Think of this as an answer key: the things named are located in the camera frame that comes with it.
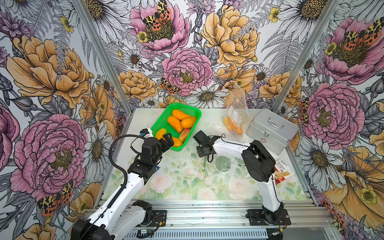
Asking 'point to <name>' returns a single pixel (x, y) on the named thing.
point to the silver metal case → (271, 131)
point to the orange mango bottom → (187, 122)
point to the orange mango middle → (175, 123)
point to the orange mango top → (179, 114)
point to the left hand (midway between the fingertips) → (165, 141)
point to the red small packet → (282, 172)
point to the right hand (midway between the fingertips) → (203, 153)
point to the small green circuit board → (145, 233)
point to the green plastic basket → (161, 126)
